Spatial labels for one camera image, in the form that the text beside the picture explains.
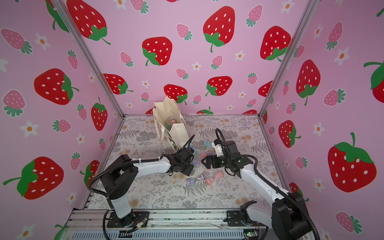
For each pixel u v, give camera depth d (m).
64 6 0.69
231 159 0.64
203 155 0.95
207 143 1.01
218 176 0.86
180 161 0.72
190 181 0.84
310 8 0.69
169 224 0.73
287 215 0.41
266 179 0.49
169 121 1.09
